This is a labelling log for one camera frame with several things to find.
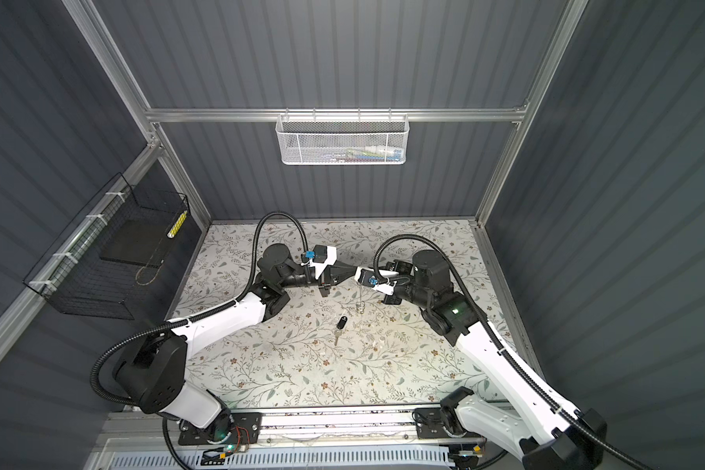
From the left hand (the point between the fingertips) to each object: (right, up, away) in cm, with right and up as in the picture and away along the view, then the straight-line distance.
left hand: (362, 268), depth 70 cm
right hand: (+4, 0, +1) cm, 4 cm away
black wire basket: (-65, +1, +3) cm, 65 cm away
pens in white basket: (+2, +35, +24) cm, 42 cm away
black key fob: (-6, -19, +23) cm, 31 cm away
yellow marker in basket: (-52, +11, +11) cm, 54 cm away
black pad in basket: (-60, +7, +7) cm, 61 cm away
